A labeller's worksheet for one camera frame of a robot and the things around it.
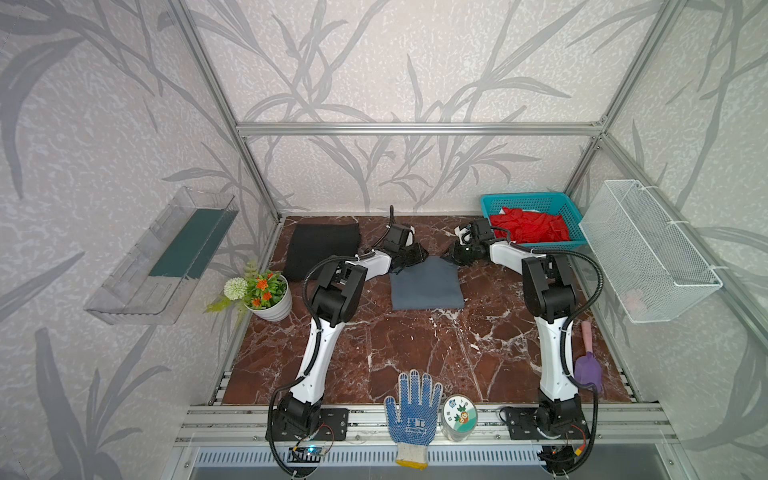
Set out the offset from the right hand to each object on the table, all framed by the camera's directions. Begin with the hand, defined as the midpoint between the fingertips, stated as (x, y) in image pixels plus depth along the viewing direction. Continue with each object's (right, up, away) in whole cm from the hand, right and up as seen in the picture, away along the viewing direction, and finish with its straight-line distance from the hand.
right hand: (444, 247), depth 107 cm
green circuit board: (-39, -50, -35) cm, 72 cm away
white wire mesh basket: (+38, -4, -45) cm, 59 cm away
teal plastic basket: (+45, +17, +9) cm, 49 cm away
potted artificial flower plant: (-53, -13, -25) cm, 60 cm away
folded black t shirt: (-48, +2, 0) cm, 48 cm away
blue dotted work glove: (-12, -44, -33) cm, 56 cm away
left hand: (-5, +1, -1) cm, 6 cm away
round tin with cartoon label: (-2, -38, -39) cm, 55 cm away
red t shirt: (+31, +8, +1) cm, 32 cm away
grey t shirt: (-5, -12, -8) cm, 15 cm away
